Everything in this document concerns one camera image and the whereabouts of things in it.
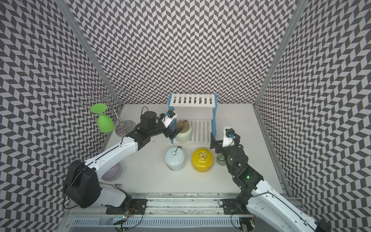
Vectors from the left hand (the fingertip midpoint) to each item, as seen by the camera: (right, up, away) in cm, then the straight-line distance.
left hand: (176, 123), depth 81 cm
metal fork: (-33, -35, -2) cm, 48 cm away
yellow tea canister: (+15, -21, 0) cm, 26 cm away
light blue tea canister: (-1, -20, -2) cm, 20 cm away
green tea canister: (+26, -22, +3) cm, 34 cm away
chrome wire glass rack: (-57, +21, +34) cm, 69 cm away
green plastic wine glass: (-39, 0, -3) cm, 39 cm away
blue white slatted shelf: (+15, +8, +30) cm, 34 cm away
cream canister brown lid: (+5, -8, +7) cm, 11 cm away
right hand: (+24, -5, -9) cm, 26 cm away
